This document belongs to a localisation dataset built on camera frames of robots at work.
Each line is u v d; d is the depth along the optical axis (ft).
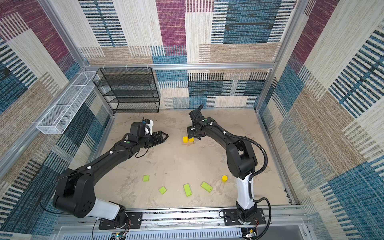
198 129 2.30
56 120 2.32
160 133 2.59
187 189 2.73
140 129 2.25
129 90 3.58
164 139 2.64
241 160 1.72
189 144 3.33
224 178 2.77
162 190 2.69
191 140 3.29
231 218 2.39
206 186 2.73
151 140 2.51
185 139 3.26
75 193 1.40
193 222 2.39
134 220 2.40
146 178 2.88
